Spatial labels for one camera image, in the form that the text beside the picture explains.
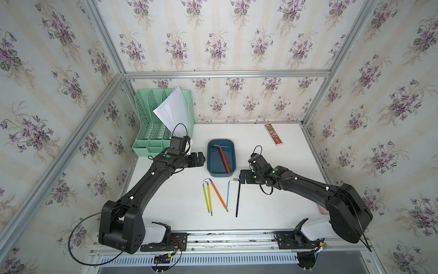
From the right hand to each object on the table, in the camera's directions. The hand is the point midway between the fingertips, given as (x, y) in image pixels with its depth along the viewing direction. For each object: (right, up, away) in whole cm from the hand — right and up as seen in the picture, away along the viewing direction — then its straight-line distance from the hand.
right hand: (248, 176), depth 87 cm
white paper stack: (-41, +35, +8) cm, 55 cm away
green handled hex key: (-22, -10, -1) cm, 25 cm away
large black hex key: (-13, +8, +14) cm, 21 cm away
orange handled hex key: (-16, -9, +1) cm, 18 cm away
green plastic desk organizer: (-57, +21, +18) cm, 63 cm away
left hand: (-25, +9, -4) cm, 27 cm away
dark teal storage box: (-17, +4, +12) cm, 21 cm away
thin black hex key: (-5, -10, -1) cm, 12 cm away
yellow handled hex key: (-20, -11, -1) cm, 23 cm away
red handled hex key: (-12, +8, +14) cm, 20 cm away
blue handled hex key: (-11, -9, +1) cm, 14 cm away
